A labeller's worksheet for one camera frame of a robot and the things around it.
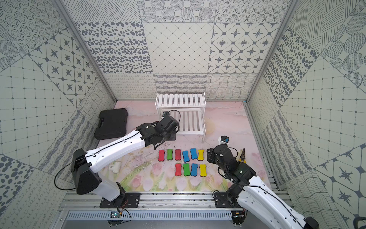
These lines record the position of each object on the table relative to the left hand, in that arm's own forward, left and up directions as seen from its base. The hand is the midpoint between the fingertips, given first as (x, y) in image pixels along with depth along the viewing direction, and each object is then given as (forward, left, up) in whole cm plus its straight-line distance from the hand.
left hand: (173, 130), depth 78 cm
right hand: (-9, -21, -8) cm, 24 cm away
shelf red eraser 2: (-3, -1, -21) cm, 21 cm away
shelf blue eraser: (-6, -7, -21) cm, 22 cm away
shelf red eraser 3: (-14, -2, -20) cm, 25 cm away
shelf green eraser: (-5, +4, -20) cm, 21 cm away
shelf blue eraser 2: (-14, -12, -20) cm, 27 cm away
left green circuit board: (-37, +29, -22) cm, 52 cm away
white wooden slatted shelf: (+35, -9, -18) cm, 41 cm away
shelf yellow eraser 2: (-14, -17, -21) cm, 30 cm away
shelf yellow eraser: (-5, -16, -20) cm, 26 cm away
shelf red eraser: (-4, +9, -21) cm, 23 cm away
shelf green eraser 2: (-13, -7, -21) cm, 26 cm away
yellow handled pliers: (-4, -44, -22) cm, 49 cm away
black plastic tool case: (+16, +48, -16) cm, 52 cm away
